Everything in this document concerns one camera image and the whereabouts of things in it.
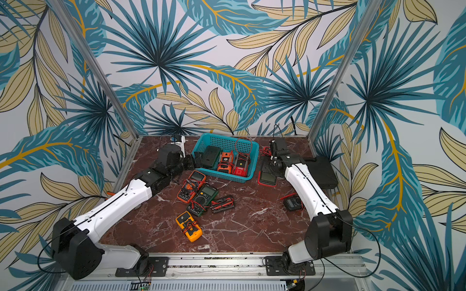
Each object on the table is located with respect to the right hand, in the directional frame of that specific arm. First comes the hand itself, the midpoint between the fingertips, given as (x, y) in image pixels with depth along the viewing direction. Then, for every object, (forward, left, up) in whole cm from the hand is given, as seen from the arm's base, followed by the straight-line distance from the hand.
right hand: (268, 166), depth 85 cm
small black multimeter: (-12, -12, -14) cm, 22 cm away
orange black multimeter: (-2, +38, -13) cm, 40 cm away
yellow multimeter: (-23, +36, -13) cm, 45 cm away
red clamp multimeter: (+10, +12, -12) cm, 20 cm away
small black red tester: (-12, +22, -14) cm, 29 cm away
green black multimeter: (-8, +32, -14) cm, 36 cm away
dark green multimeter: (+17, +29, -12) cm, 35 cm away
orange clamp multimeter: (+11, +20, -12) cm, 26 cm away
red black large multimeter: (-6, +2, +1) cm, 6 cm away
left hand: (+1, +34, +7) cm, 34 cm away
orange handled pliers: (-2, +81, -18) cm, 83 cm away
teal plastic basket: (+25, +20, -11) cm, 34 cm away
